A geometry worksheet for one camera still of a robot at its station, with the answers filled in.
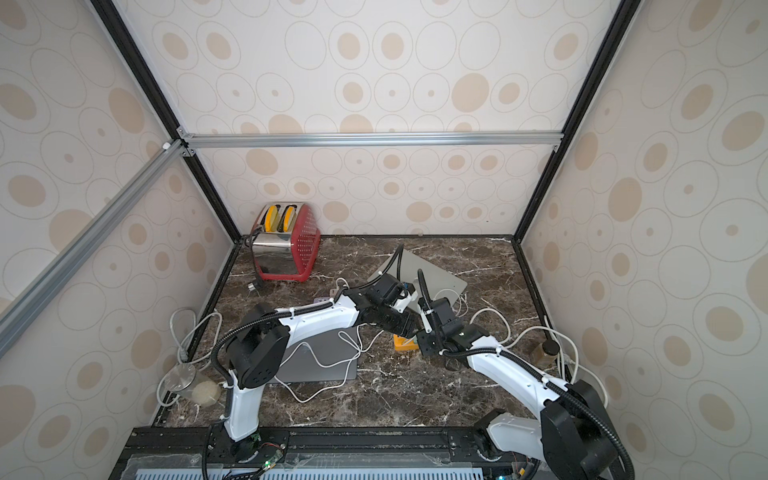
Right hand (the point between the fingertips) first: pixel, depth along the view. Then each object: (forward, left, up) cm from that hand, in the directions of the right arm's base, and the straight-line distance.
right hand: (424, 338), depth 85 cm
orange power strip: (0, +7, -5) cm, 8 cm away
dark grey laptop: (-5, +28, -4) cm, 29 cm away
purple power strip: (+13, +33, -2) cm, 36 cm away
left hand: (+1, 0, +2) cm, 2 cm away
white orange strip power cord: (+5, -38, -1) cm, 39 cm away
